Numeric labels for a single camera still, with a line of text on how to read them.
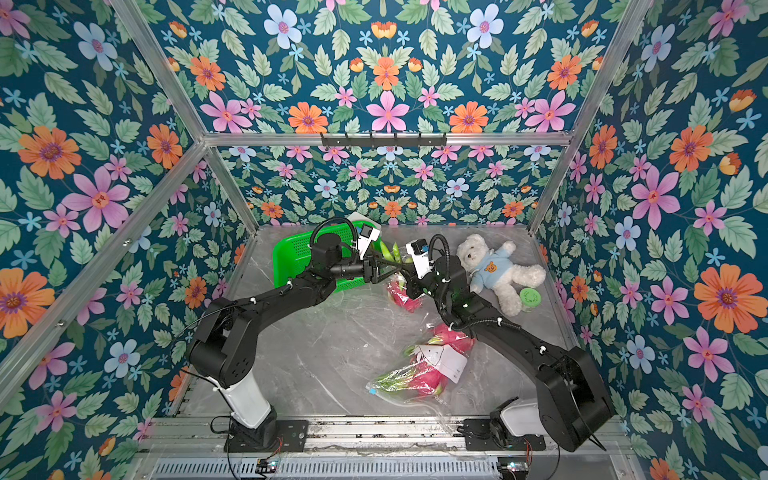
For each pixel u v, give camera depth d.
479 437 0.72
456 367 0.77
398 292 0.78
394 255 0.79
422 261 0.69
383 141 0.93
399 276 0.78
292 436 0.74
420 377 0.73
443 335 0.80
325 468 0.70
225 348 0.48
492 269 0.97
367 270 0.74
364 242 0.75
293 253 1.08
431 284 0.69
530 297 0.94
